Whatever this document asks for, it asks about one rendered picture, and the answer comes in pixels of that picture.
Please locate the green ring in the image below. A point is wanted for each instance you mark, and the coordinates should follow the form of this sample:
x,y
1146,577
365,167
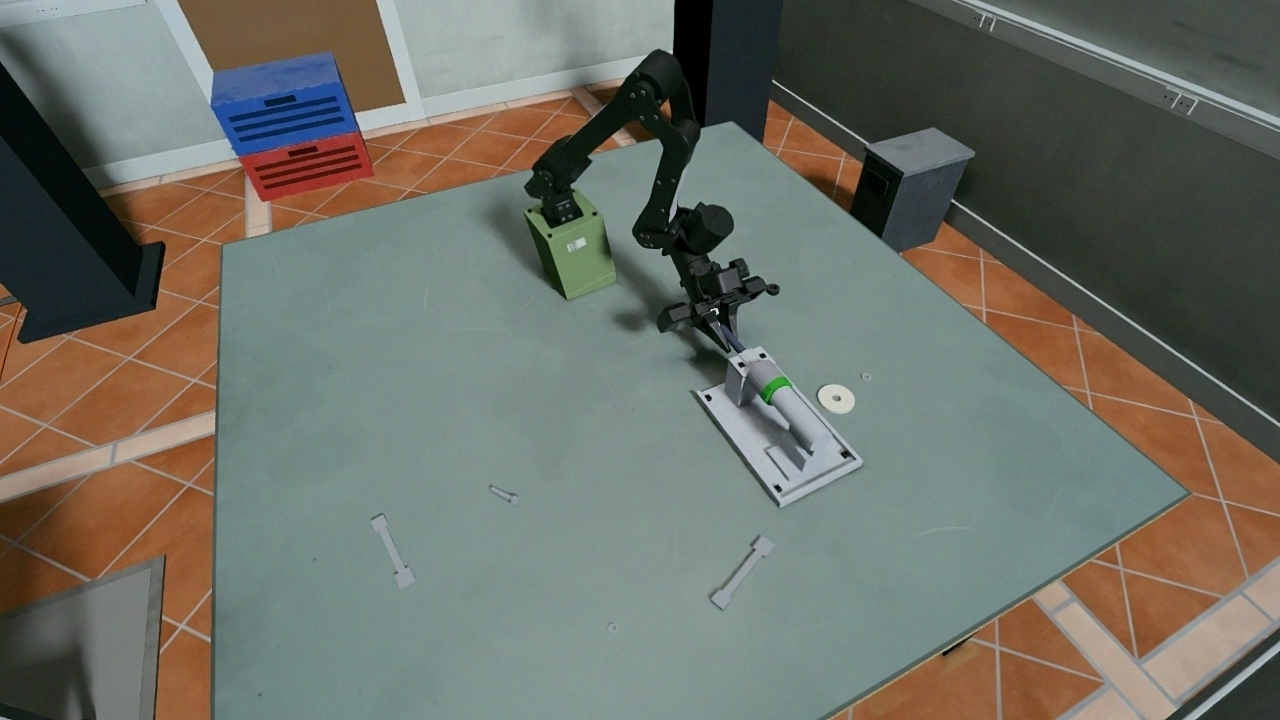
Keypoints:
x,y
772,387

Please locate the white flat washer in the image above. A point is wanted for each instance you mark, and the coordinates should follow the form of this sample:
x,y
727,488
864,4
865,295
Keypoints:
x,y
825,398

